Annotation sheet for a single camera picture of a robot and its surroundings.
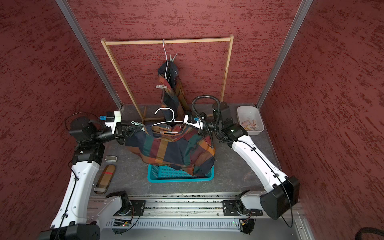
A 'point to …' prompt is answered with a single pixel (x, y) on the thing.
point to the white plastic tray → (249, 118)
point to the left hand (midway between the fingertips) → (140, 127)
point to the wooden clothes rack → (142, 114)
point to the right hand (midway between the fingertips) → (185, 124)
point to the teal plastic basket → (166, 173)
